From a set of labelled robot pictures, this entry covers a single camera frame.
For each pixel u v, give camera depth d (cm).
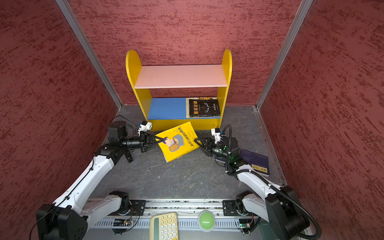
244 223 71
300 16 74
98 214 51
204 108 98
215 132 74
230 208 74
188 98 105
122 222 71
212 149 70
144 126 70
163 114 90
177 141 71
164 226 67
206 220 70
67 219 37
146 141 64
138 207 74
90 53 89
